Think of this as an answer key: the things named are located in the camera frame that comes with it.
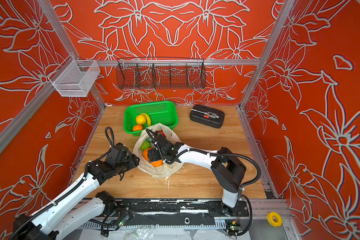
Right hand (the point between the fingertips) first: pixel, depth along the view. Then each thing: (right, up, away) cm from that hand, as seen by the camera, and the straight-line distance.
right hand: (150, 154), depth 83 cm
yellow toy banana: (-6, +20, +25) cm, 33 cm away
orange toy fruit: (-11, +14, +15) cm, 24 cm away
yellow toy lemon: (-11, +20, +21) cm, 31 cm away
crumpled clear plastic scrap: (0, -33, -16) cm, 37 cm away
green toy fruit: (-4, +4, +7) cm, 9 cm away
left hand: (-7, -3, -3) cm, 8 cm away
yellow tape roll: (+60, -28, -13) cm, 67 cm away
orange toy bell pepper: (-4, -1, +4) cm, 6 cm away
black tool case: (+34, +23, +21) cm, 46 cm away
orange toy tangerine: (+4, -6, +2) cm, 7 cm away
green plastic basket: (-18, +25, +24) cm, 39 cm away
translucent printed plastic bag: (+8, -7, -8) cm, 14 cm away
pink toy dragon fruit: (+6, +12, +3) cm, 14 cm away
